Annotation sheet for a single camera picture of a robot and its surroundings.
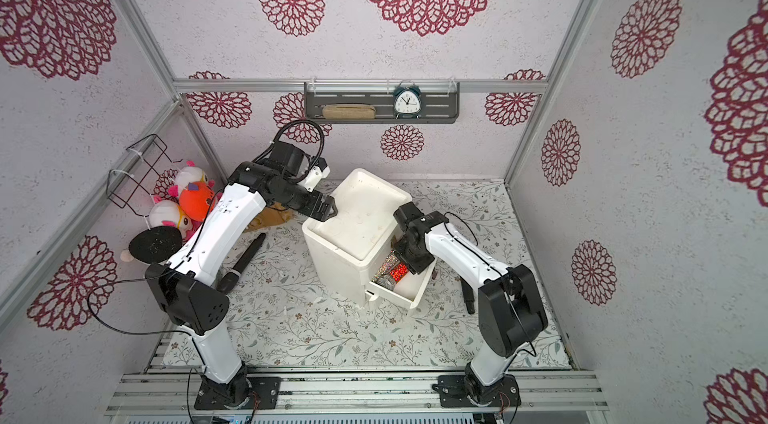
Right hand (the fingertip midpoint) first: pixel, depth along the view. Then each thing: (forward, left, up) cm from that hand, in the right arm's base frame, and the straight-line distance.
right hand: (397, 257), depth 87 cm
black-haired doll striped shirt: (-6, +61, +14) cm, 63 cm away
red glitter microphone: (-5, 0, +1) cm, 5 cm away
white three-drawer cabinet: (-8, +13, +15) cm, 21 cm away
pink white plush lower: (+6, +65, +13) cm, 66 cm away
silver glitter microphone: (-6, +4, +1) cm, 8 cm away
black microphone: (-7, -21, -9) cm, 24 cm away
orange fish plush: (+13, +61, +11) cm, 64 cm away
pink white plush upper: (+22, +67, +12) cm, 72 cm away
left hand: (+6, +21, +15) cm, 26 cm away
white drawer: (-9, -3, -2) cm, 9 cm away
